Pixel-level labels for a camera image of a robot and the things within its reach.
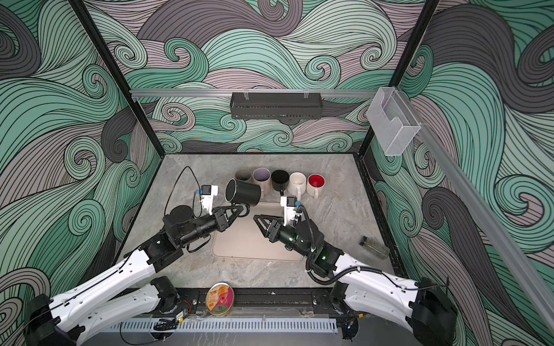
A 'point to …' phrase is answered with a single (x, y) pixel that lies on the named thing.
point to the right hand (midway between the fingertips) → (254, 221)
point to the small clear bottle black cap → (376, 248)
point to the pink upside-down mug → (262, 176)
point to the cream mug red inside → (315, 184)
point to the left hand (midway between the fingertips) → (242, 207)
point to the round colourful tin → (219, 298)
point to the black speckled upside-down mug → (243, 193)
